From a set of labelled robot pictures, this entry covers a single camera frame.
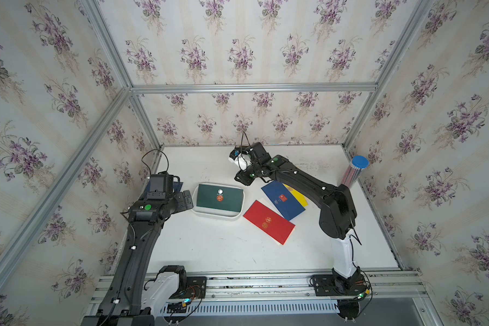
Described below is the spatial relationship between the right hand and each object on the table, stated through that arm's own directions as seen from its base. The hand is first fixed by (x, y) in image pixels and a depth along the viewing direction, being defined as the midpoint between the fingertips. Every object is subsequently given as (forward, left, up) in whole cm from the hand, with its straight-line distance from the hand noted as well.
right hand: (240, 174), depth 89 cm
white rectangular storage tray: (-12, +11, -13) cm, 21 cm away
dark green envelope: (-6, +9, -10) cm, 15 cm away
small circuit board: (-47, +21, -17) cm, 54 cm away
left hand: (-17, +22, +5) cm, 28 cm away
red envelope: (-15, -13, -16) cm, 26 cm away
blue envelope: (-4, -21, -15) cm, 26 cm away
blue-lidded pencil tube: (+4, -52, +3) cm, 52 cm away
